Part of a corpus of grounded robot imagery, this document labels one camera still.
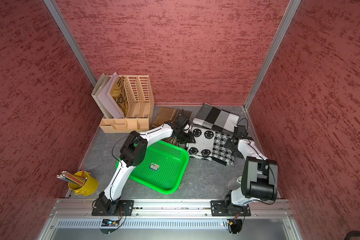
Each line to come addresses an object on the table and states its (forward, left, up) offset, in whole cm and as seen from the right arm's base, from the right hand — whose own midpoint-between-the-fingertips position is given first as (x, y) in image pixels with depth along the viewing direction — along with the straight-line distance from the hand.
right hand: (232, 150), depth 92 cm
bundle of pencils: (-19, +85, +11) cm, 88 cm away
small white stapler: (-18, 0, -1) cm, 18 cm away
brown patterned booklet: (+36, +75, +18) cm, 85 cm away
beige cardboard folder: (+37, +82, +28) cm, 94 cm away
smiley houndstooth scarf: (+4, +13, 0) cm, 14 cm away
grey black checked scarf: (+28, +7, -2) cm, 29 cm away
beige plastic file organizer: (+31, +65, -2) cm, 72 cm away
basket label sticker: (-9, +49, -2) cm, 50 cm away
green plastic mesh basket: (-10, +42, -2) cm, 44 cm away
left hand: (+6, +25, -1) cm, 26 cm away
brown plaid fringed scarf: (+33, +45, -2) cm, 56 cm away
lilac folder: (+24, +77, +17) cm, 83 cm away
